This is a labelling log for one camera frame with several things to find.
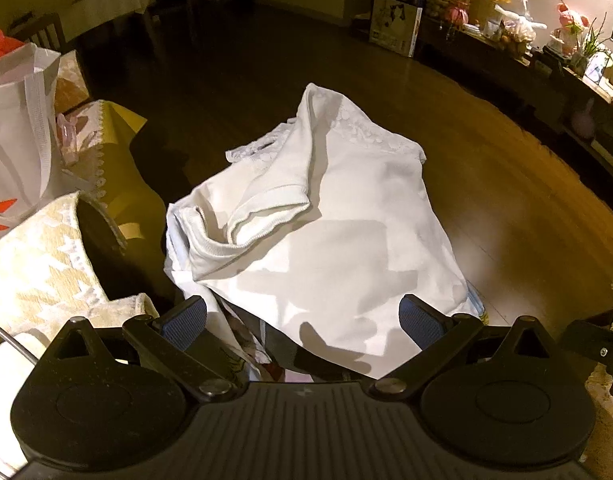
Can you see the fruit basket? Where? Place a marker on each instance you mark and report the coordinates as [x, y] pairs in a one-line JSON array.
[[440, 4]]

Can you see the pink clear plastic wrapper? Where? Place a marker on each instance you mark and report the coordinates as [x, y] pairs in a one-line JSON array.
[[70, 135]]

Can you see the white plush toy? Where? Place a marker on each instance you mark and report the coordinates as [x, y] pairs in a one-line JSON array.
[[517, 16]]

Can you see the table with white cloth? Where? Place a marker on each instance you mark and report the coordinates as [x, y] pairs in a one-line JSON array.
[[111, 5]]

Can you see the white tote bag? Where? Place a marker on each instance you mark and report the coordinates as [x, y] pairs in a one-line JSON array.
[[11, 125]]

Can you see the pink flower figurine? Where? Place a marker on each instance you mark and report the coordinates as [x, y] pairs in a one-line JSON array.
[[569, 20]]

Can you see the white lace-trimmed shirt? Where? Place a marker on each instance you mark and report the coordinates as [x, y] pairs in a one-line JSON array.
[[336, 240]]

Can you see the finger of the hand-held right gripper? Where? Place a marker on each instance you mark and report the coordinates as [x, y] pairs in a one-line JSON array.
[[591, 340]]

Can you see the green potted plant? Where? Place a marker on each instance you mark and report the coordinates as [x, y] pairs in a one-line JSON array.
[[594, 45]]

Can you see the dark wooden sideboard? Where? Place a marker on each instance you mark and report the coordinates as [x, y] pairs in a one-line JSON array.
[[536, 90]]

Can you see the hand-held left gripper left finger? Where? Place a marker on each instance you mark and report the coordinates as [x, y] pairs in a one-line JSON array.
[[186, 321]]

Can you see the light blue garment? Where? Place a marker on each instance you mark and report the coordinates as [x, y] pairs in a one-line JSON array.
[[172, 245]]

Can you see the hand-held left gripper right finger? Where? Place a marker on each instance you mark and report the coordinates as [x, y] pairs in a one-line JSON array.
[[420, 321]]

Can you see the printed cardboard box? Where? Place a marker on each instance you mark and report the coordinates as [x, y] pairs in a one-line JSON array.
[[394, 20]]

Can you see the yellow lace-edged tablecloth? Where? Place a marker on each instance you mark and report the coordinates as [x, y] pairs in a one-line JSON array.
[[116, 125]]

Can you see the pink vase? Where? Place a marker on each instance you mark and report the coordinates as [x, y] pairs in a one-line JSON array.
[[584, 119]]

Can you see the floral printed garment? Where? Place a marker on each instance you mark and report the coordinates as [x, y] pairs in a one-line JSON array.
[[244, 347]]

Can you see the dark wooden chair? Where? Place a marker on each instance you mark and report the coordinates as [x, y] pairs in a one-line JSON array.
[[41, 32]]

